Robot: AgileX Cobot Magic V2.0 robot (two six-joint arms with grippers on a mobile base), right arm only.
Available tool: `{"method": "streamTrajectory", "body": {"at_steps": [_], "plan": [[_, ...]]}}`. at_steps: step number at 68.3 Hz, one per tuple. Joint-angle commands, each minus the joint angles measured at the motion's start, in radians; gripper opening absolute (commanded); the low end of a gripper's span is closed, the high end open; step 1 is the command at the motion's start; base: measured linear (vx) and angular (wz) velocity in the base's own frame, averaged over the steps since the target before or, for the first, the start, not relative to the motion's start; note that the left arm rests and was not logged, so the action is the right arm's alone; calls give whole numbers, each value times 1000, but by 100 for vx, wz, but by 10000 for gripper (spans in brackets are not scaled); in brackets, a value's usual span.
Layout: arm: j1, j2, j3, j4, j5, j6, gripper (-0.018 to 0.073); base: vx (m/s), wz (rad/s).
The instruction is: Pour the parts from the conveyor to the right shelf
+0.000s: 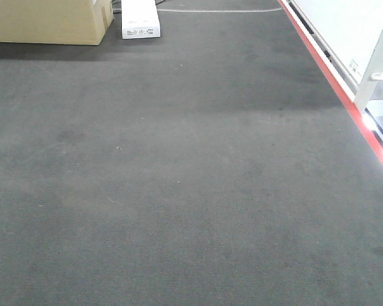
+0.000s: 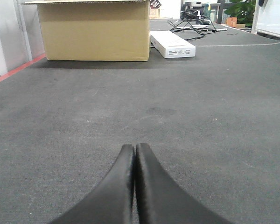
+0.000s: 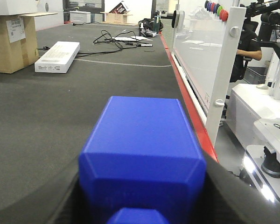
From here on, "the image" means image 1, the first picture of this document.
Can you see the long conveyor with grey belt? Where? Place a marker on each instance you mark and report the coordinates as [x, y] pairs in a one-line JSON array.
[[147, 159]]

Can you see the clear guard panel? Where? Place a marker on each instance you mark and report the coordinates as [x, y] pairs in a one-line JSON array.
[[338, 25]]

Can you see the long white carton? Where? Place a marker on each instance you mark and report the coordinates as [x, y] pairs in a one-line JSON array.
[[140, 19]]

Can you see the large brown cardboard box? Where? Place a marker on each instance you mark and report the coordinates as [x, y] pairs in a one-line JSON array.
[[44, 22]]

